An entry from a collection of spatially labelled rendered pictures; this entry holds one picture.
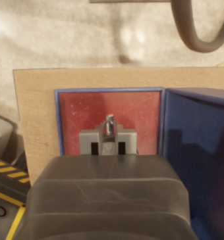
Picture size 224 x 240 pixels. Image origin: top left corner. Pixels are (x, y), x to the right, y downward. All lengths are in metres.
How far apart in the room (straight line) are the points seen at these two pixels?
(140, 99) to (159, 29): 0.53
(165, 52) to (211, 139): 0.53
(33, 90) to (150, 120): 0.13
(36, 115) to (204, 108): 0.17
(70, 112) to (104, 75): 0.05
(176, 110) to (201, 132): 0.03
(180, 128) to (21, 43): 0.64
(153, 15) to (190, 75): 0.51
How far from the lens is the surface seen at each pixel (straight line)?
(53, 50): 0.69
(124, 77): 0.18
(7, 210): 0.52
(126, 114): 0.18
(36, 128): 0.21
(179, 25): 0.34
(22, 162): 0.63
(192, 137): 0.20
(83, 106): 0.18
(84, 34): 0.67
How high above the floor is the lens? 0.65
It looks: 75 degrees down
